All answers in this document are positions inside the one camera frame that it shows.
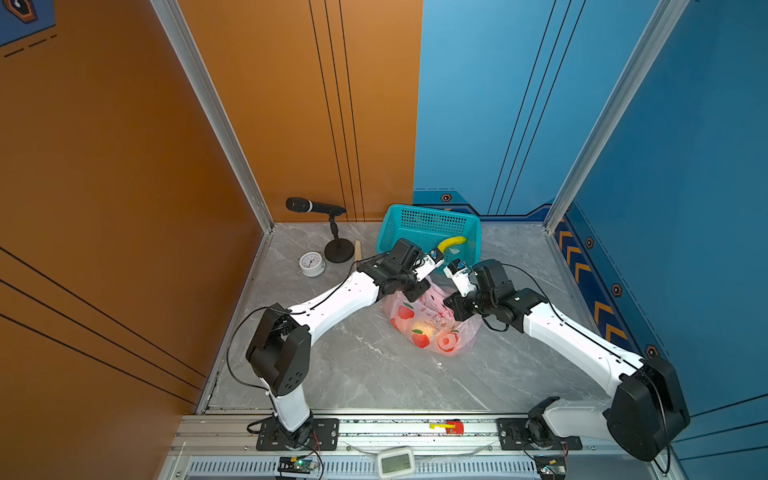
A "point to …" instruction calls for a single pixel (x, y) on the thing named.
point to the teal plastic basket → (427, 227)
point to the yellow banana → (447, 242)
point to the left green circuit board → (296, 464)
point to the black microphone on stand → (338, 250)
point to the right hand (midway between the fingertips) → (443, 301)
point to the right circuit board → (551, 466)
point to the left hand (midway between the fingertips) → (424, 277)
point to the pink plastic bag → (429, 322)
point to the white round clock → (312, 264)
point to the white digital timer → (396, 463)
